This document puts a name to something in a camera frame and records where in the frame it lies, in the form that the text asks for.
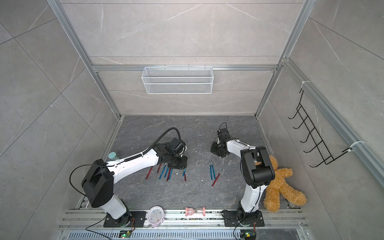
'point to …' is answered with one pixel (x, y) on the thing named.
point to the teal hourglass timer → (112, 156)
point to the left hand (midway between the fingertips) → (189, 165)
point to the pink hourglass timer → (192, 211)
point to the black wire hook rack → (319, 148)
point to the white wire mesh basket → (178, 80)
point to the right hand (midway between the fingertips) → (214, 150)
